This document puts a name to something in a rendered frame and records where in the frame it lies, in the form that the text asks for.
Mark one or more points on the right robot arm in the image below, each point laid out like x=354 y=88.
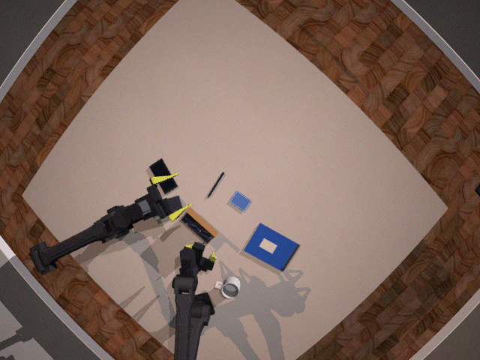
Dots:
x=187 y=328

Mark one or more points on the white mug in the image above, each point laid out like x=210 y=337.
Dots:
x=230 y=290

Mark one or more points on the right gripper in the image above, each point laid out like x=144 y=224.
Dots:
x=209 y=263

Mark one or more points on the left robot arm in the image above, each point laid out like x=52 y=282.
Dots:
x=44 y=258

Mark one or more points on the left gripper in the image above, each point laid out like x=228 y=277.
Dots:
x=163 y=206

